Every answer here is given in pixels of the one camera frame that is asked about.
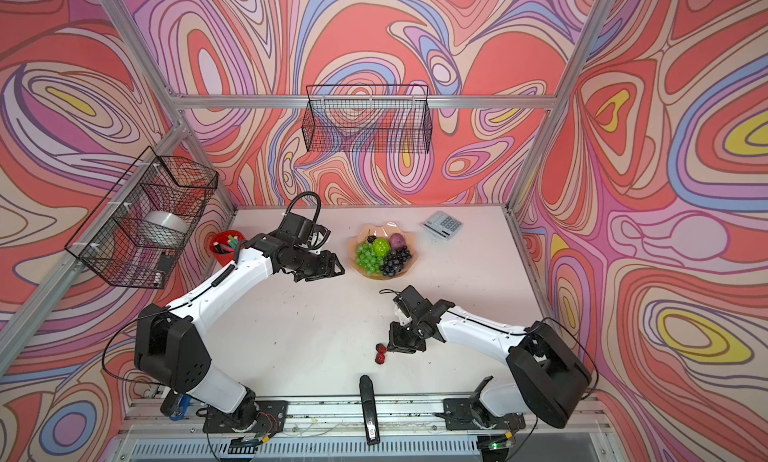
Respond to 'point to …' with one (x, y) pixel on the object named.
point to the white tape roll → (169, 220)
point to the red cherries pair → (380, 353)
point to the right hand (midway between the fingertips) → (393, 354)
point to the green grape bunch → (366, 258)
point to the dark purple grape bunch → (395, 261)
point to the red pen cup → (224, 244)
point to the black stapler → (370, 416)
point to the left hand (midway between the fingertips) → (341, 269)
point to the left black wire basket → (139, 230)
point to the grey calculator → (442, 224)
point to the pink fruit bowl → (361, 232)
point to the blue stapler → (182, 403)
